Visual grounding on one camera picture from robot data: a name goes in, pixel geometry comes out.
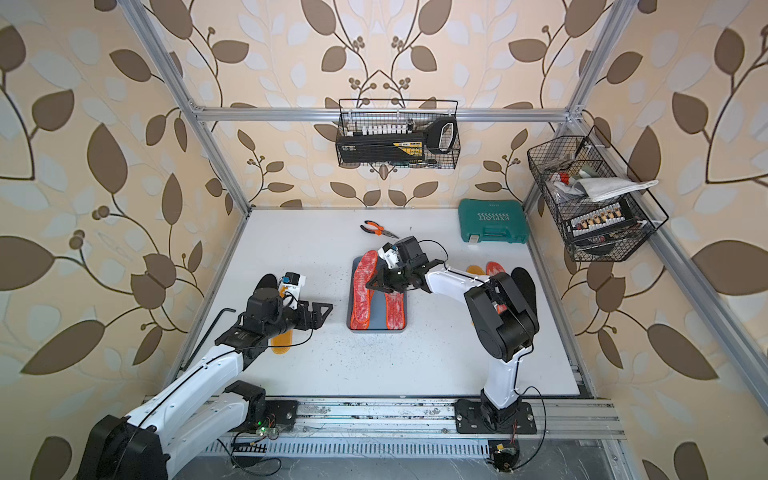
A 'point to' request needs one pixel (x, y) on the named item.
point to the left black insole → (266, 289)
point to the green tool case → (492, 220)
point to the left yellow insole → (283, 340)
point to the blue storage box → (378, 307)
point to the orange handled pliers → (380, 230)
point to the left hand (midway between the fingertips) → (320, 303)
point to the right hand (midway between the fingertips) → (367, 284)
